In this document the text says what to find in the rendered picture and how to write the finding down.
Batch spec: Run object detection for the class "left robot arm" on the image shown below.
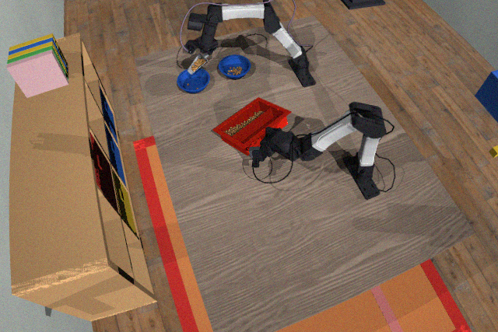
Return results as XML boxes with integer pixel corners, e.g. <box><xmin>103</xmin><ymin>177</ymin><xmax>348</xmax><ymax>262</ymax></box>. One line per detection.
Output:
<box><xmin>249</xmin><ymin>102</ymin><xmax>387</xmax><ymax>200</ymax></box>

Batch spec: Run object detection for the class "blue bowl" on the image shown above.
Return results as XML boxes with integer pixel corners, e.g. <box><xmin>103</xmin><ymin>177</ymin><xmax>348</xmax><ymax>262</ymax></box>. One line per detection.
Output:
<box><xmin>219</xmin><ymin>54</ymin><xmax>251</xmax><ymax>79</ymax></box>
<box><xmin>177</xmin><ymin>68</ymin><xmax>210</xmax><ymax>93</ymax></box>

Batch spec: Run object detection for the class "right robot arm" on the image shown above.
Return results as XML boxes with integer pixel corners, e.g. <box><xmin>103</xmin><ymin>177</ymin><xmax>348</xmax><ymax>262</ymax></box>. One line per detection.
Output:
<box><xmin>185</xmin><ymin>2</ymin><xmax>316</xmax><ymax>87</ymax></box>

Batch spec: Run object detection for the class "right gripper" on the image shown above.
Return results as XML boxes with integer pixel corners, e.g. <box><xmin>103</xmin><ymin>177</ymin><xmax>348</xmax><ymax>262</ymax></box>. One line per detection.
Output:
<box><xmin>196</xmin><ymin>31</ymin><xmax>219</xmax><ymax>55</ymax></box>

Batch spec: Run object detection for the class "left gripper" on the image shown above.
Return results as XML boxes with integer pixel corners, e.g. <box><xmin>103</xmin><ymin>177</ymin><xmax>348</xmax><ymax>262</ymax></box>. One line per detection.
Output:
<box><xmin>260</xmin><ymin>127</ymin><xmax>282</xmax><ymax>157</ymax></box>

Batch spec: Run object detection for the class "red divided box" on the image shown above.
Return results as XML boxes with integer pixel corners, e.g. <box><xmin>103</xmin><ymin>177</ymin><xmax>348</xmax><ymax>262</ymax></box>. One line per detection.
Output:
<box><xmin>213</xmin><ymin>97</ymin><xmax>290</xmax><ymax>156</ymax></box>

